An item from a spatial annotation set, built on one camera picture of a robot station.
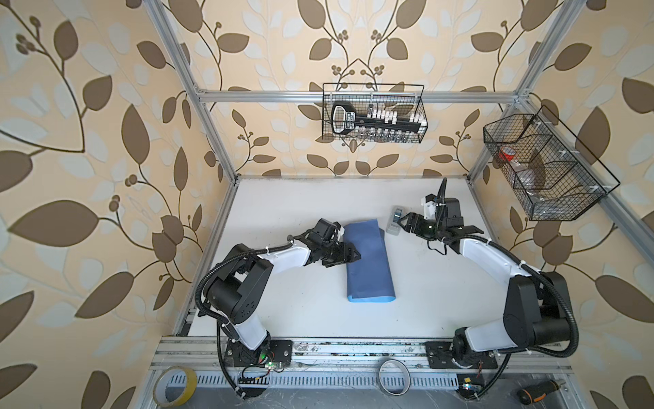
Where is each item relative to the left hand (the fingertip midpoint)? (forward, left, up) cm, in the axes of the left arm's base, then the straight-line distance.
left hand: (350, 255), depth 88 cm
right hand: (+10, -20, +6) cm, 23 cm away
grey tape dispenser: (+13, -17, 0) cm, 21 cm away
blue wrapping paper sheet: (-8, -6, -1) cm, 10 cm away
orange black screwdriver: (-38, -49, -3) cm, 62 cm away
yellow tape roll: (-37, +50, -8) cm, 63 cm away
